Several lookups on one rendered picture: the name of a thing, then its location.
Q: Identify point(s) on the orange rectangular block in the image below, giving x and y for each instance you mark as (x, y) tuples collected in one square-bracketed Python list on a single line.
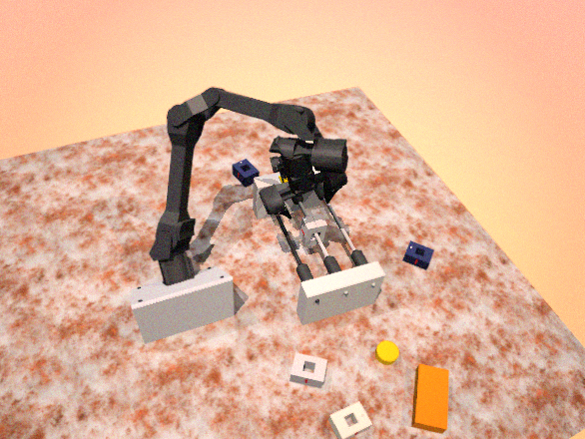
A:
[(430, 399)]

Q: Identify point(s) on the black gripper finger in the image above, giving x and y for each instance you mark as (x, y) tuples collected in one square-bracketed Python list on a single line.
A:
[(329, 192), (285, 212)]

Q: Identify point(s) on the yellow short cylinder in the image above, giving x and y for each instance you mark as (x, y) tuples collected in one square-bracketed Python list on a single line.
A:
[(386, 352)]

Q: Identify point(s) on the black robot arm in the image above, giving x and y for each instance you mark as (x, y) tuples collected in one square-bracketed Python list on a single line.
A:
[(186, 122)]

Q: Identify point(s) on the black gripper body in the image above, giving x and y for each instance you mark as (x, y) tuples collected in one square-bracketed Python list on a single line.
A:
[(273, 199)]

